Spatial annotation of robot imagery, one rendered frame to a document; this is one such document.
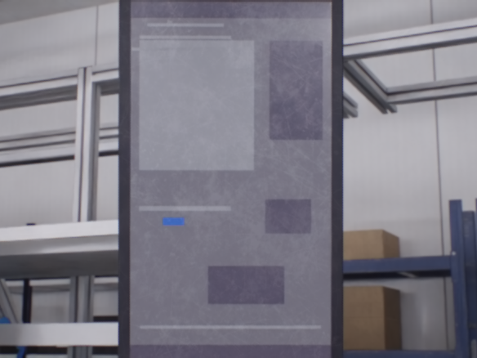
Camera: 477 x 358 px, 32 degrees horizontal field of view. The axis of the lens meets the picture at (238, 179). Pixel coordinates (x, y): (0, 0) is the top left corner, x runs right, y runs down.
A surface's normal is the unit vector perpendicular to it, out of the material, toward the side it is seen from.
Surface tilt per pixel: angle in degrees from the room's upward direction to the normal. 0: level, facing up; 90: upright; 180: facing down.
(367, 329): 90
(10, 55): 90
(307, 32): 101
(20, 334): 90
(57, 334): 90
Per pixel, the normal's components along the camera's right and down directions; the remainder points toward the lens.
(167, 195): 0.01, 0.00
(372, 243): -0.41, -0.18
